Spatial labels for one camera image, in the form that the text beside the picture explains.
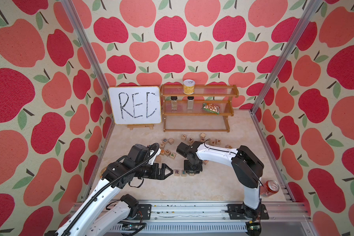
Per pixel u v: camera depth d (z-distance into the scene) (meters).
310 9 0.70
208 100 1.18
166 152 0.94
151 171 0.59
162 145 0.98
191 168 0.77
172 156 0.93
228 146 0.56
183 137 1.02
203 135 1.04
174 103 0.96
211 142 0.98
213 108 0.95
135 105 1.01
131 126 1.07
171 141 1.00
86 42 0.82
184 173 0.84
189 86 0.88
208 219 0.73
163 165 0.61
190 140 1.01
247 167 0.48
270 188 0.72
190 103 0.96
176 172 0.85
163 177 0.59
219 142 0.99
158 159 0.93
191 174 0.86
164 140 1.00
